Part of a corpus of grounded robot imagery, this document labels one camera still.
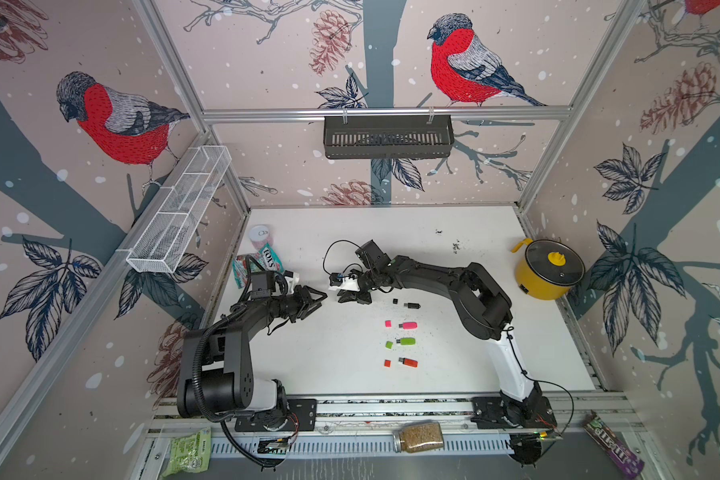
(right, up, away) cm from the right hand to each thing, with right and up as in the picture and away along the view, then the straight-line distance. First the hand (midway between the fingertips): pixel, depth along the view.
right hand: (343, 290), depth 93 cm
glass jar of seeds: (+20, -28, -26) cm, 43 cm away
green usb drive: (+19, -14, -7) cm, 25 cm away
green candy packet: (-27, +9, +9) cm, 30 cm away
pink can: (-32, +17, +14) cm, 38 cm away
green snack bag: (-34, -32, -24) cm, 53 cm away
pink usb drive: (+21, -10, -3) cm, 23 cm away
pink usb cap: (+14, -10, -3) cm, 18 cm away
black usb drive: (+22, -5, 0) cm, 23 cm away
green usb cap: (+14, -15, -7) cm, 22 cm away
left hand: (-4, 0, -5) cm, 7 cm away
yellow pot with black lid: (+65, +7, 0) cm, 66 cm away
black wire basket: (+15, +52, +10) cm, 56 cm away
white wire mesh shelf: (-43, +15, -22) cm, 51 cm away
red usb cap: (+13, -18, -11) cm, 25 cm away
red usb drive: (+20, -18, -11) cm, 29 cm away
